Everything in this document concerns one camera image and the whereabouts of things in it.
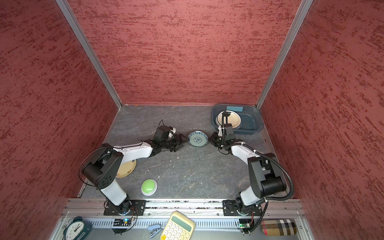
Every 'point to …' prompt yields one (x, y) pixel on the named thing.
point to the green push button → (149, 187)
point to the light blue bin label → (236, 108)
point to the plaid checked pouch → (278, 227)
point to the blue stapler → (155, 229)
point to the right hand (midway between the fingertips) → (206, 141)
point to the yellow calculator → (178, 227)
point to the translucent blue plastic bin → (251, 120)
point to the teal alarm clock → (76, 229)
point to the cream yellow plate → (234, 118)
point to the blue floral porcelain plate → (198, 139)
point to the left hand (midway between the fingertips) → (187, 144)
